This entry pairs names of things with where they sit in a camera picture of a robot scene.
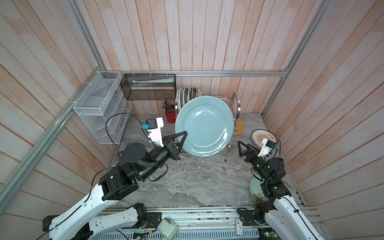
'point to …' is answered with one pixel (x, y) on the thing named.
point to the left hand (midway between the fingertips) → (187, 137)
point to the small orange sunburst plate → (258, 135)
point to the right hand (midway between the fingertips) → (242, 143)
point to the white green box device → (167, 230)
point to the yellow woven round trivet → (240, 127)
